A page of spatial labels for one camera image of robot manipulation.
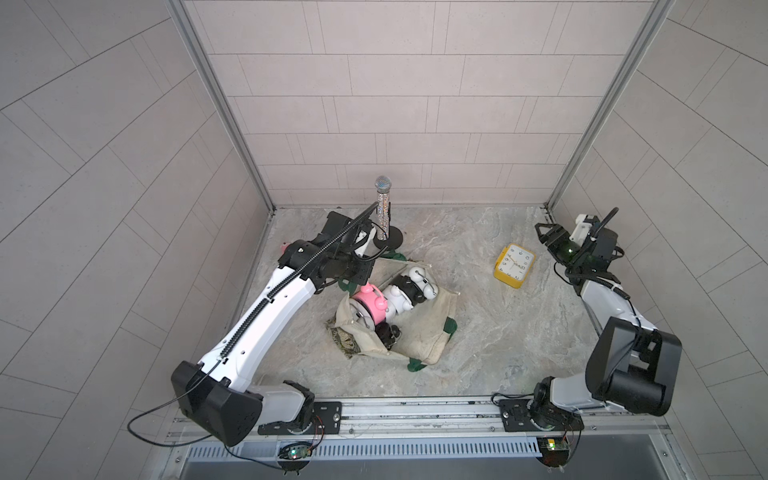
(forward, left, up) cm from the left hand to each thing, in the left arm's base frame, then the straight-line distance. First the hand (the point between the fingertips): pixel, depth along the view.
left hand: (373, 263), depth 75 cm
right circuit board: (-36, -43, -22) cm, 60 cm away
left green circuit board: (-37, +16, -18) cm, 44 cm away
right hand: (+14, -48, -2) cm, 50 cm away
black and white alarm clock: (-2, -10, -11) cm, 15 cm away
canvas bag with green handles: (-11, -14, -15) cm, 23 cm away
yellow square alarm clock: (+12, -45, -18) cm, 50 cm away
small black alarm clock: (-13, -4, -14) cm, 19 cm away
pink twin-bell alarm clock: (-8, +1, -8) cm, 11 cm away
